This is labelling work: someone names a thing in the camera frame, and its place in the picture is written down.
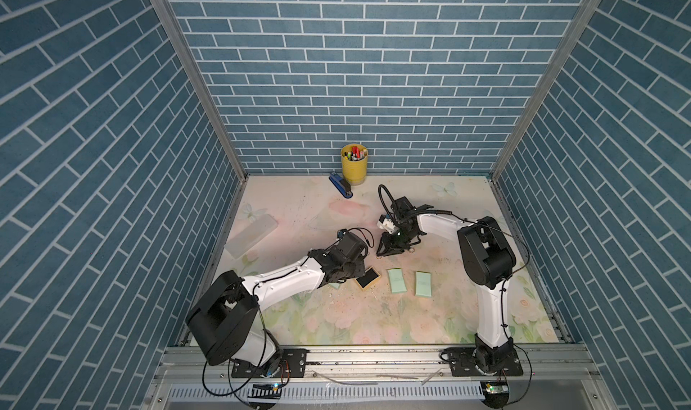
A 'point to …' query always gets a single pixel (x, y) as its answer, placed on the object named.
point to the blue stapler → (342, 184)
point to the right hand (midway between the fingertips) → (382, 253)
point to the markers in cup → (355, 154)
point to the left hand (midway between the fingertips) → (368, 269)
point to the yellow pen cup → (354, 164)
